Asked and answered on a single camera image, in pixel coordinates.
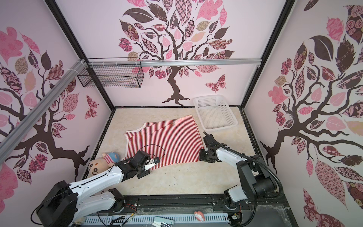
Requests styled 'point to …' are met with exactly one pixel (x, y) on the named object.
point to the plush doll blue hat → (99, 165)
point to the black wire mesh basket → (127, 72)
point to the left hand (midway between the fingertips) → (144, 167)
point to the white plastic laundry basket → (215, 112)
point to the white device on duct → (163, 222)
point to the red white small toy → (199, 215)
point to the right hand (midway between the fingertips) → (201, 156)
